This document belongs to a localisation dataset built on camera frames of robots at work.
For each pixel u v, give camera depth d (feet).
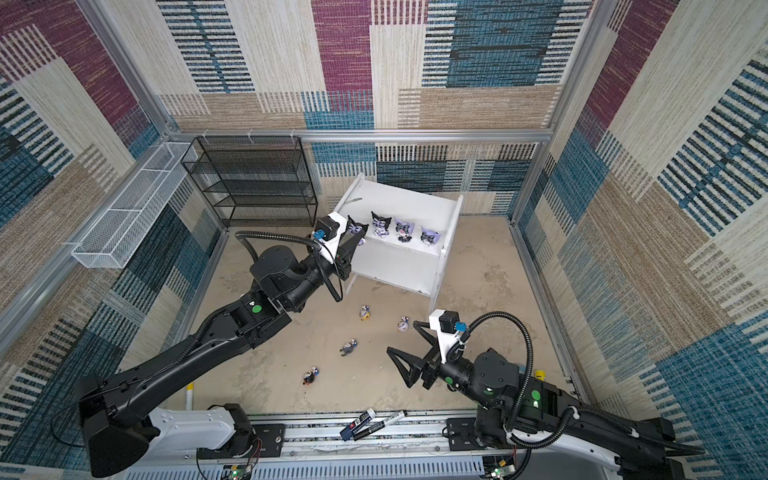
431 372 1.74
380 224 2.23
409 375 1.78
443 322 1.72
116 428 1.25
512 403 1.56
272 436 2.44
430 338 2.13
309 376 2.66
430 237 2.20
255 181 3.65
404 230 2.18
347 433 2.41
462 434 2.43
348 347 2.85
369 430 2.44
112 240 2.31
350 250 1.98
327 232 1.62
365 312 3.07
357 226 2.03
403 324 2.99
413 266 2.82
